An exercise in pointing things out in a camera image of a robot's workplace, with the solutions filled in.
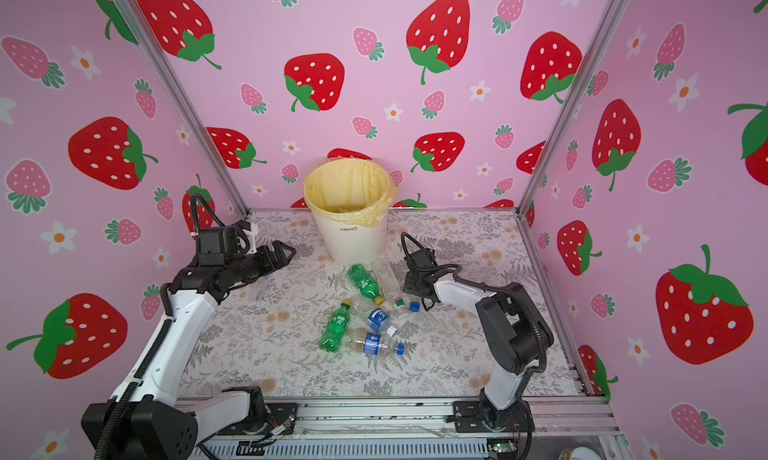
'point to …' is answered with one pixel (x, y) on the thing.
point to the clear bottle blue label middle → (376, 319)
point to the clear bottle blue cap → (372, 343)
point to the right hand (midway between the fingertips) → (414, 283)
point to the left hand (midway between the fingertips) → (283, 254)
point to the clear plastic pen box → (263, 288)
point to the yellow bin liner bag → (351, 190)
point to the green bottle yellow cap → (333, 337)
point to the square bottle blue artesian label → (414, 306)
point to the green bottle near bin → (366, 283)
